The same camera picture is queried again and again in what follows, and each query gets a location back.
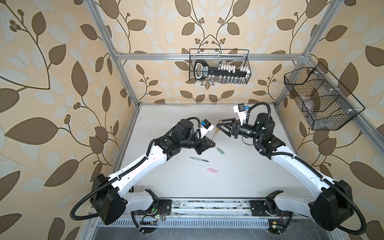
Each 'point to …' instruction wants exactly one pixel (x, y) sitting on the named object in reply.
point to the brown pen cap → (220, 121)
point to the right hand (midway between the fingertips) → (219, 125)
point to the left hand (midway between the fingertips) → (215, 142)
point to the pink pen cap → (213, 170)
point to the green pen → (198, 159)
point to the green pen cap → (222, 152)
